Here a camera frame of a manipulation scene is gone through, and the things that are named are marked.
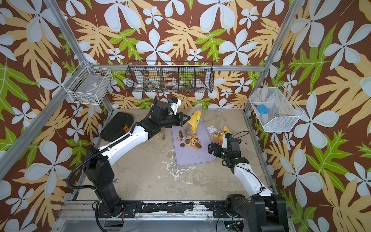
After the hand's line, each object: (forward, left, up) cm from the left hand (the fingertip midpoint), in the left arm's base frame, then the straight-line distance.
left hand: (191, 116), depth 76 cm
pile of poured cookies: (+1, -2, -28) cm, 28 cm away
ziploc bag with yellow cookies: (-3, +1, -7) cm, 7 cm away
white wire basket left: (+21, +62, +4) cm, 65 cm away
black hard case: (+13, +52, -25) cm, 59 cm away
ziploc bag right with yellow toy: (+9, -19, -24) cm, 32 cm away
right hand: (-7, -14, -20) cm, 26 cm away
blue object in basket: (+9, -42, -3) cm, 43 cm away
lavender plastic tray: (-9, +3, -29) cm, 30 cm away
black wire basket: (+34, +14, +2) cm, 37 cm away
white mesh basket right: (+2, -50, +1) cm, 50 cm away
